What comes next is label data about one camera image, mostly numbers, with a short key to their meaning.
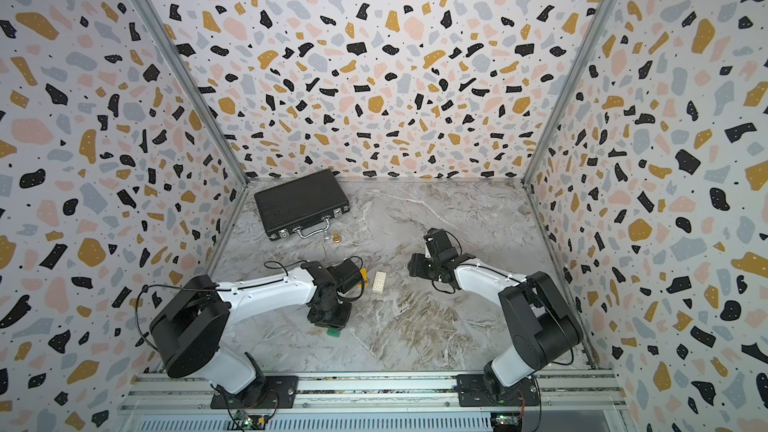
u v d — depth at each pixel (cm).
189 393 75
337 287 65
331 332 82
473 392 73
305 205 107
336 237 103
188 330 43
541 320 46
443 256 73
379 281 92
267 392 72
